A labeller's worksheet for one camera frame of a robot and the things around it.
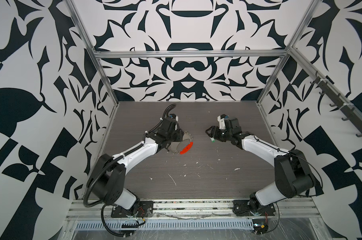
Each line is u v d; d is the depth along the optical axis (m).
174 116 0.79
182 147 0.97
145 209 0.73
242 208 0.74
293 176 0.45
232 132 0.70
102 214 0.69
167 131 0.66
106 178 0.43
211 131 0.82
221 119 0.84
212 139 0.99
